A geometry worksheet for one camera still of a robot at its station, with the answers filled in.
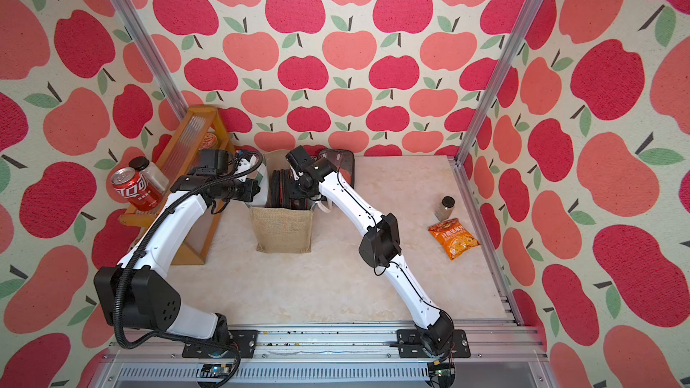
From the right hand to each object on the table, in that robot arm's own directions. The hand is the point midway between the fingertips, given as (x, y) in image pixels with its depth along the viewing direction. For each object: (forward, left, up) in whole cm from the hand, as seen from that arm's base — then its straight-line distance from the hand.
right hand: (294, 195), depth 91 cm
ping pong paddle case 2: (-6, -5, +4) cm, 9 cm away
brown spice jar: (+5, -54, -7) cm, 54 cm away
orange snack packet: (-6, -56, -10) cm, 57 cm away
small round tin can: (+19, +37, +6) cm, 42 cm away
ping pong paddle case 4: (0, +6, +3) cm, 7 cm away
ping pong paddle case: (+33, -13, -14) cm, 38 cm away
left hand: (-5, +9, +8) cm, 13 cm away
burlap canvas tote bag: (-15, -1, +3) cm, 16 cm away
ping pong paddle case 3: (+6, +4, +2) cm, 7 cm away
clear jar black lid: (-13, +31, +19) cm, 39 cm away
